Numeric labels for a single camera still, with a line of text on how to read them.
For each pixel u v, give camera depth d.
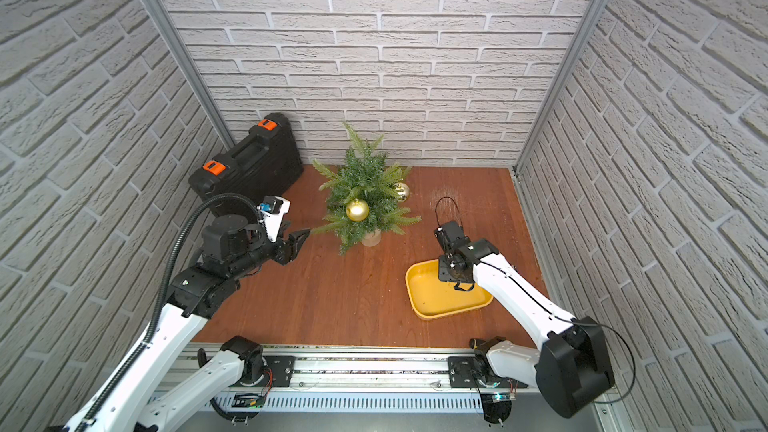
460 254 0.58
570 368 0.39
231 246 0.50
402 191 0.76
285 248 0.61
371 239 0.93
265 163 0.95
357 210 0.70
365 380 0.74
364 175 0.74
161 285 0.83
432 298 0.86
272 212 0.58
